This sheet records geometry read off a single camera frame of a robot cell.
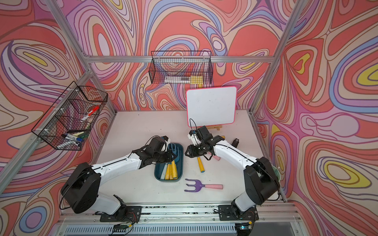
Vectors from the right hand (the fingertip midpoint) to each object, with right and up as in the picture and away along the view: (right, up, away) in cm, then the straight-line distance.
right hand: (190, 156), depth 84 cm
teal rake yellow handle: (-13, -11, 0) cm, 17 cm away
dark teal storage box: (-19, -8, +4) cm, 21 cm away
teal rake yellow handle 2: (-10, -4, -2) cm, 11 cm away
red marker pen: (-52, +26, -7) cm, 58 cm away
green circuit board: (-34, -31, -14) cm, 48 cm away
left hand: (-7, 0, +1) cm, 8 cm away
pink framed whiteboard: (+14, +31, +14) cm, 37 cm away
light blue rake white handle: (-16, -10, 0) cm, 19 cm away
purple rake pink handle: (+5, -16, -2) cm, 17 cm away
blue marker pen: (-57, +12, -14) cm, 60 cm away
